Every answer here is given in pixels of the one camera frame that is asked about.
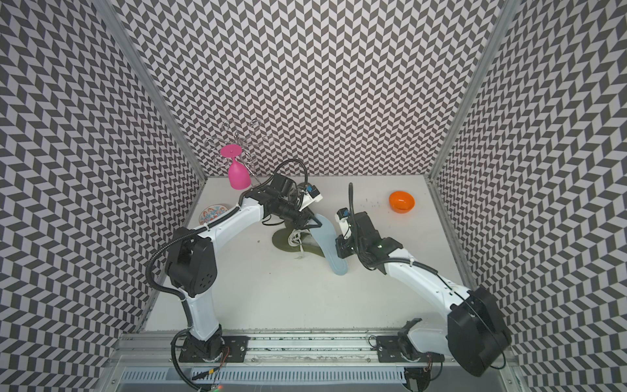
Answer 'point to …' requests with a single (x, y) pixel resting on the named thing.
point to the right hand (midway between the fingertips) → (338, 244)
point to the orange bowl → (402, 202)
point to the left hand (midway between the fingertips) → (317, 224)
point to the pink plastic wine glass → (239, 175)
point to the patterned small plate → (211, 211)
